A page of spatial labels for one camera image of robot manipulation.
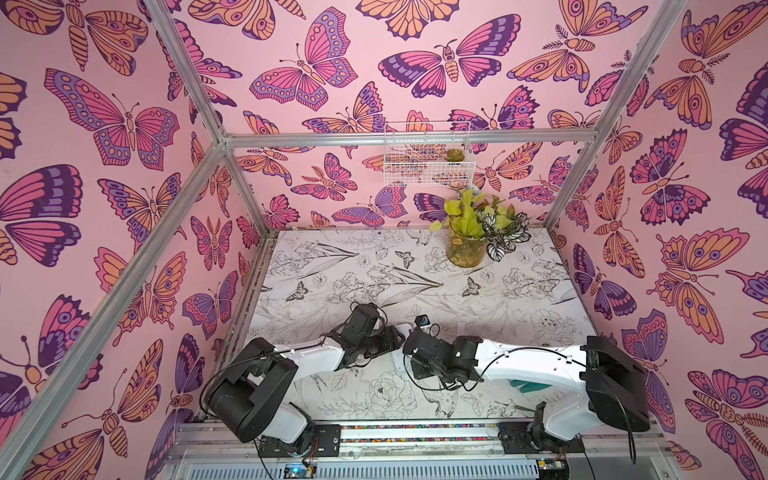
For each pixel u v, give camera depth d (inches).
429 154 37.3
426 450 28.7
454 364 22.3
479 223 38.1
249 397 17.1
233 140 36.4
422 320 29.3
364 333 28.0
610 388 15.6
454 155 36.4
